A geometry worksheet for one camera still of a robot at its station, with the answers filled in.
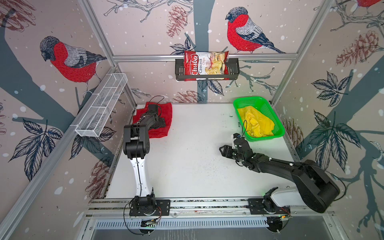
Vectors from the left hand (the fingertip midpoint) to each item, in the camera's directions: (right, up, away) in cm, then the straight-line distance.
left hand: (155, 123), depth 105 cm
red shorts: (+5, +9, +11) cm, 15 cm away
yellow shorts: (+70, 0, -11) cm, 70 cm away
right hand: (+45, -16, -16) cm, 50 cm away
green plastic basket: (+82, +11, +3) cm, 83 cm away
